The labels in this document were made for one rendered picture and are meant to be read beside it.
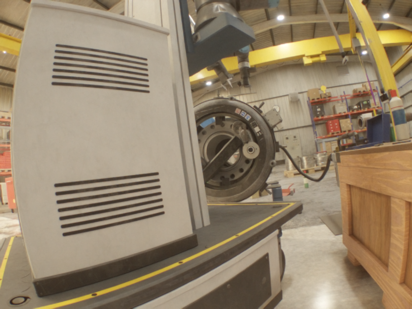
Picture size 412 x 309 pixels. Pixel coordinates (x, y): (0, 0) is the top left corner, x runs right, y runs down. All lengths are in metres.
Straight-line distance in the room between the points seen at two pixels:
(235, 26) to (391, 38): 14.83
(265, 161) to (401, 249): 1.10
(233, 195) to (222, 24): 1.11
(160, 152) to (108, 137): 0.11
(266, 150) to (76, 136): 1.27
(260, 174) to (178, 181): 1.07
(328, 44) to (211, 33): 13.09
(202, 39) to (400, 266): 0.88
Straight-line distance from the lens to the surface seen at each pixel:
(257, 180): 1.50
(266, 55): 13.29
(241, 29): 0.77
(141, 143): 0.43
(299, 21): 13.80
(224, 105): 1.56
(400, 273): 0.67
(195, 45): 0.80
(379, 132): 1.05
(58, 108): 0.40
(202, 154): 1.68
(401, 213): 0.61
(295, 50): 13.37
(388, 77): 4.71
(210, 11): 0.81
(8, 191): 6.32
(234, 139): 1.49
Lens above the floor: 0.48
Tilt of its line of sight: 4 degrees up
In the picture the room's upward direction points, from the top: 8 degrees counter-clockwise
